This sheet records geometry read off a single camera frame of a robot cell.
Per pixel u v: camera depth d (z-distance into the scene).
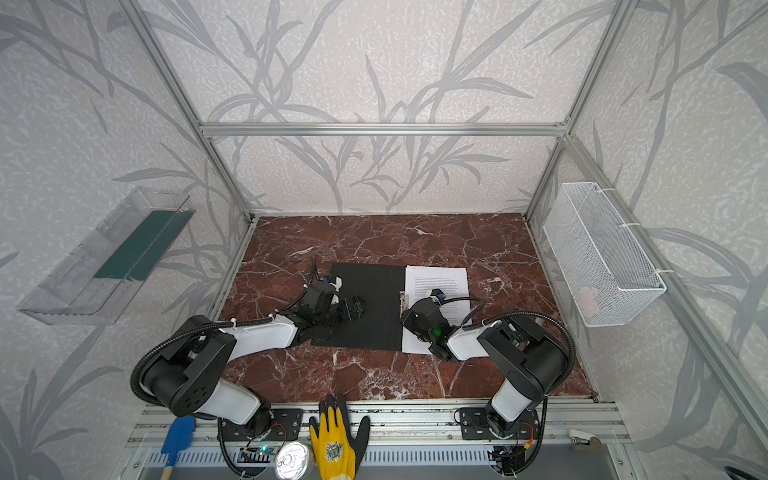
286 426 0.72
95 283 0.64
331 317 0.77
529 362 0.46
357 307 0.82
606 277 0.62
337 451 0.68
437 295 0.85
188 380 0.43
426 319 0.70
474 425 0.73
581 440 0.70
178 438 0.73
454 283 1.00
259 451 0.71
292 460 0.65
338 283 0.87
